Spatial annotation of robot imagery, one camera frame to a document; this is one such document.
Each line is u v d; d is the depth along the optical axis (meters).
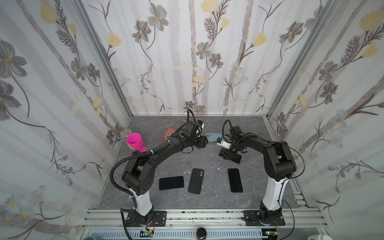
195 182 0.86
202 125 0.83
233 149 0.86
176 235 0.70
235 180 0.87
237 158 0.95
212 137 1.09
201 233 0.62
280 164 0.53
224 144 0.90
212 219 0.75
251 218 0.74
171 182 0.90
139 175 0.47
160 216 0.74
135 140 0.90
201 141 0.79
